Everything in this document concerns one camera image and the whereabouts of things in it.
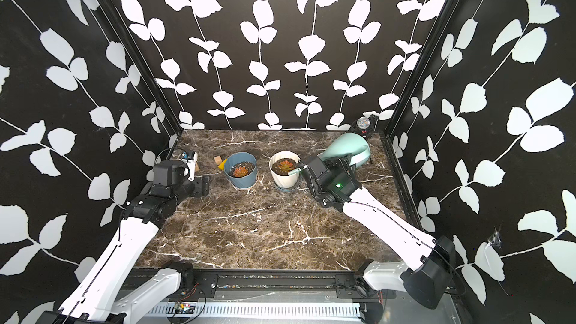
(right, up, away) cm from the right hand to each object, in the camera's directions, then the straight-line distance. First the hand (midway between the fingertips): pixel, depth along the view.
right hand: (353, 152), depth 70 cm
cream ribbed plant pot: (-23, -13, +22) cm, 34 cm away
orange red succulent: (-42, -9, +23) cm, 48 cm away
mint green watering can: (-2, +2, +6) cm, 7 cm away
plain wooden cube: (-56, -4, +36) cm, 67 cm away
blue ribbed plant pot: (-43, -3, +29) cm, 52 cm away
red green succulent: (-23, -6, +25) cm, 34 cm away
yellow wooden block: (-54, -7, +36) cm, 65 cm away
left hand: (-52, -7, +6) cm, 53 cm away
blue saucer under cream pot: (-19, -16, +28) cm, 38 cm away
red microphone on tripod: (+10, +11, +20) cm, 25 cm away
